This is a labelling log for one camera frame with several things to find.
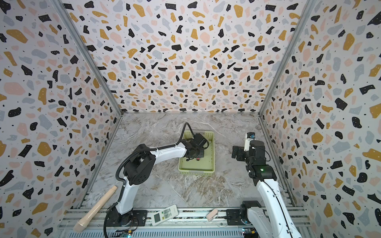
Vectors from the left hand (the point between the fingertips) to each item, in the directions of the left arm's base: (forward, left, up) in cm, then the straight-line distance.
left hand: (204, 153), depth 95 cm
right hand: (-6, -20, +16) cm, 26 cm away
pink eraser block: (-34, -3, 0) cm, 35 cm away
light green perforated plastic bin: (-8, +1, -3) cm, 8 cm away
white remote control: (-34, +21, -1) cm, 40 cm away
